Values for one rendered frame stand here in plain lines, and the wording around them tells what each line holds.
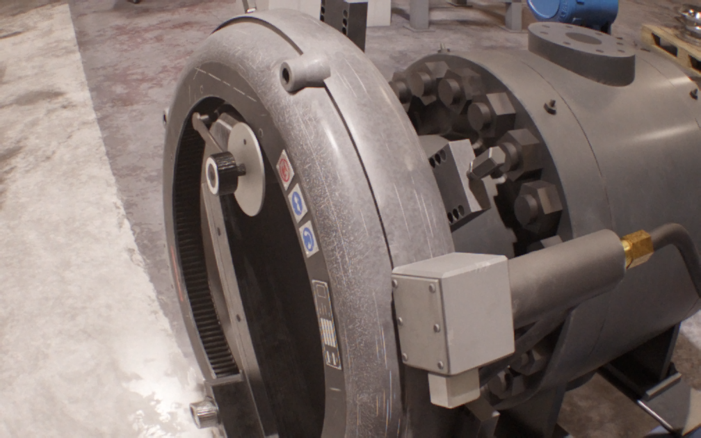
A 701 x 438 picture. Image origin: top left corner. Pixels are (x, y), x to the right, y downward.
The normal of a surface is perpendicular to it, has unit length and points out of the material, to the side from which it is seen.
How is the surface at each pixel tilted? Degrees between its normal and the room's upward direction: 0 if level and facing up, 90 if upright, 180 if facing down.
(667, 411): 0
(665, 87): 23
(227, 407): 61
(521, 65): 7
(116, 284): 0
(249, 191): 90
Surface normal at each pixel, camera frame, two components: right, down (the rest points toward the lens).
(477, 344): 0.44, 0.01
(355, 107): 0.26, -0.55
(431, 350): -0.88, 0.18
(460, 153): 0.37, -0.29
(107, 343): 0.03, -0.90
